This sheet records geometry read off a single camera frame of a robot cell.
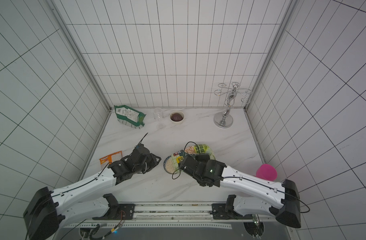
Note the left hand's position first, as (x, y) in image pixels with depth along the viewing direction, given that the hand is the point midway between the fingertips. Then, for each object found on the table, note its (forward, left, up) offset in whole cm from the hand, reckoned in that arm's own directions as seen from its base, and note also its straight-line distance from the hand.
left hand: (158, 162), depth 81 cm
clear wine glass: (+32, +3, +4) cm, 32 cm away
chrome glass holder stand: (+37, -44, -9) cm, 58 cm away
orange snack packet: (+5, +30, -7) cm, 32 cm away
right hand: (+1, -23, +9) cm, 24 cm away
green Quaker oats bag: (0, -11, +6) cm, 13 cm away
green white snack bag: (+33, +24, +1) cm, 41 cm away
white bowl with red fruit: (+36, -9, -3) cm, 37 cm away
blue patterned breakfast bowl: (0, -7, -3) cm, 8 cm away
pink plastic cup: (-7, -55, +6) cm, 56 cm away
